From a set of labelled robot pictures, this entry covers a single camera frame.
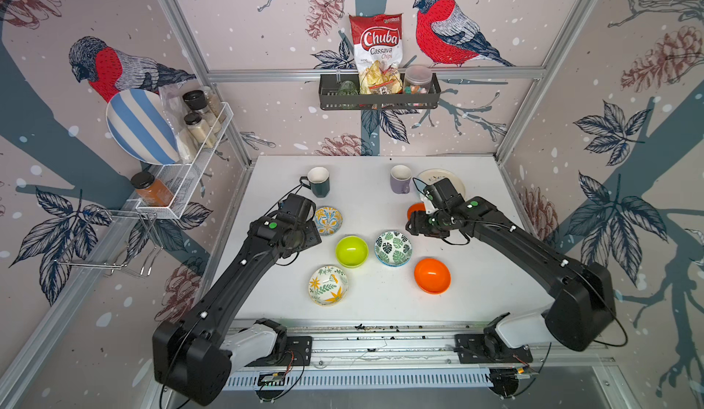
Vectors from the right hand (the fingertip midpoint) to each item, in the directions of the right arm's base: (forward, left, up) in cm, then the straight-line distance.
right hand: (413, 225), depth 83 cm
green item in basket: (+40, +22, +23) cm, 51 cm away
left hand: (-4, +30, +1) cm, 31 cm away
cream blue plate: (+33, -13, -14) cm, 38 cm away
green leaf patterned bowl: (-2, +5, -13) cm, 14 cm away
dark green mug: (+21, +33, -5) cm, 40 cm away
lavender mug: (+29, +1, -10) cm, 31 cm away
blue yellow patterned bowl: (+10, +29, -14) cm, 34 cm away
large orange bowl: (-11, -7, -12) cm, 18 cm away
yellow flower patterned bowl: (-14, +26, -14) cm, 33 cm away
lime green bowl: (-4, +19, -12) cm, 23 cm away
